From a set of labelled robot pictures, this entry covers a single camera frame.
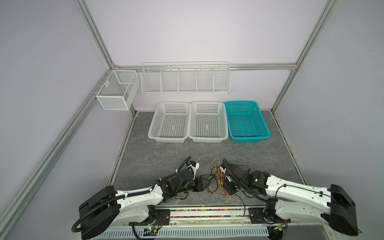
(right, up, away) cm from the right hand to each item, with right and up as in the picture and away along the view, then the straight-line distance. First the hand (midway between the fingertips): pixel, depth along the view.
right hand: (224, 186), depth 79 cm
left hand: (-9, +1, -1) cm, 9 cm away
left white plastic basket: (-35, +33, +33) cm, 58 cm away
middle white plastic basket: (-7, +35, +34) cm, 49 cm away
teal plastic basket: (+22, +35, +34) cm, 53 cm away
